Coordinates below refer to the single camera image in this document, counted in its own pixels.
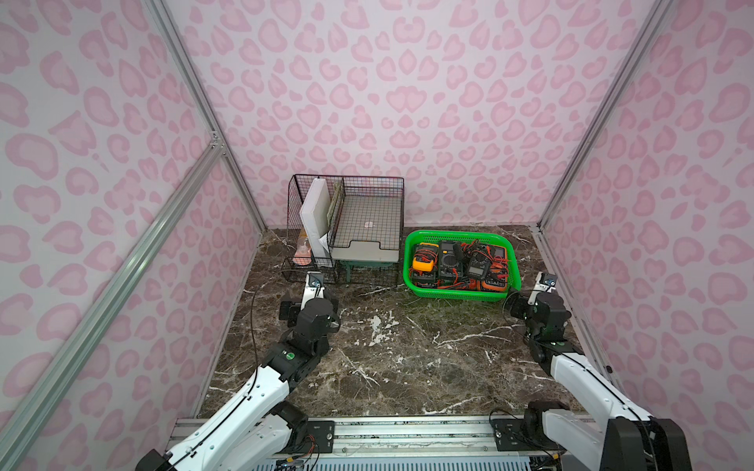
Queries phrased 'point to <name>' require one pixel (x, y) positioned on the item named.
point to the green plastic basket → (471, 240)
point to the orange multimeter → (498, 275)
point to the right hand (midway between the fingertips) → (524, 289)
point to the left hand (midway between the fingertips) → (306, 290)
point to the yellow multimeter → (425, 256)
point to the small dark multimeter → (478, 265)
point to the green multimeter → (450, 262)
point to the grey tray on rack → (364, 228)
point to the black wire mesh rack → (299, 262)
